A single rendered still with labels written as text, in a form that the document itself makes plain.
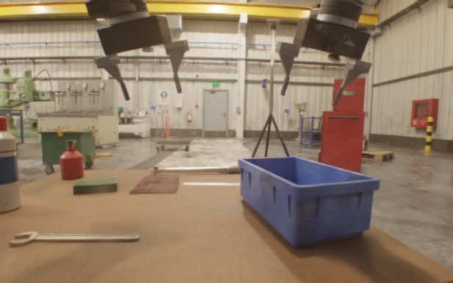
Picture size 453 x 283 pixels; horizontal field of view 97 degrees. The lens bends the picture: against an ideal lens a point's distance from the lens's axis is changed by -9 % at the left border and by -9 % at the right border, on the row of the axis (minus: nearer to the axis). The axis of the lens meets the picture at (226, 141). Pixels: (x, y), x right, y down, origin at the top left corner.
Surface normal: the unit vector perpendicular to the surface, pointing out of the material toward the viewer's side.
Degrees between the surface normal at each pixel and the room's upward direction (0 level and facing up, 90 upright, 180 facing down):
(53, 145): 90
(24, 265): 0
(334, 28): 114
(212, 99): 90
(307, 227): 90
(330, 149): 90
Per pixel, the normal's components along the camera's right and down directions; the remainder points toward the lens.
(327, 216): 0.29, 0.09
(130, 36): -0.14, 0.48
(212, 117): 0.04, 0.09
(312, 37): 0.07, 0.48
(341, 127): -0.47, 0.07
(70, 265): 0.02, -1.00
